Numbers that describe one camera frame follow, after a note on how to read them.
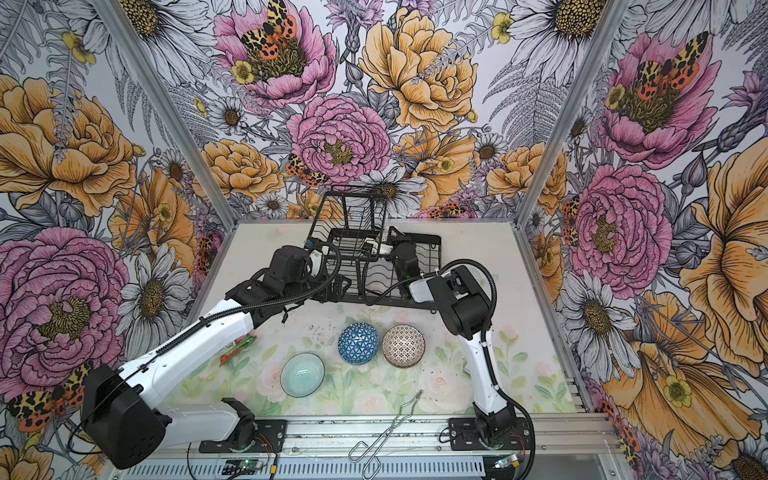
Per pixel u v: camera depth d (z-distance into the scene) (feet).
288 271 1.96
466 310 1.98
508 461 2.34
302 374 2.71
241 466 2.34
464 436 2.42
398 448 2.44
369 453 2.39
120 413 1.27
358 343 2.86
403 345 2.86
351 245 2.92
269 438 2.40
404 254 2.70
